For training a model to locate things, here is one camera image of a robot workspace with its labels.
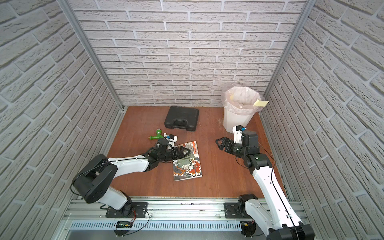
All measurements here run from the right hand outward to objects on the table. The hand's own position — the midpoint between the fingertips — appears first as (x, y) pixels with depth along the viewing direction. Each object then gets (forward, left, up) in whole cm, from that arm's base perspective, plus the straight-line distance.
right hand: (223, 142), depth 77 cm
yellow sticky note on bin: (+21, -24, +7) cm, 33 cm away
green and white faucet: (+18, +40, -17) cm, 47 cm away
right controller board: (-36, -8, -20) cm, 42 cm away
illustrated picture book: (-5, +19, -18) cm, 27 cm away
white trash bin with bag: (+28, -14, +2) cm, 31 cm away
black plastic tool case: (+31, +24, -14) cm, 42 cm away
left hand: (+4, +22, -11) cm, 25 cm away
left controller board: (-31, +53, -21) cm, 65 cm away
